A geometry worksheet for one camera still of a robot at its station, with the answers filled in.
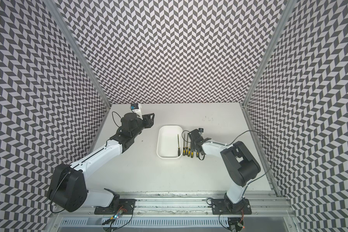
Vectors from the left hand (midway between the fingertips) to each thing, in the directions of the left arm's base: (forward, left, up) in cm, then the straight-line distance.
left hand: (151, 115), depth 83 cm
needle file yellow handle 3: (-13, -22, -21) cm, 33 cm away
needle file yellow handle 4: (-15, -24, -22) cm, 36 cm away
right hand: (-9, -28, -24) cm, 38 cm away
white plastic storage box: (-7, -8, -23) cm, 26 cm away
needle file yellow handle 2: (-10, -19, -21) cm, 30 cm away
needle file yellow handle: (-10, -16, -22) cm, 28 cm away
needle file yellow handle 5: (-14, -28, -22) cm, 38 cm away
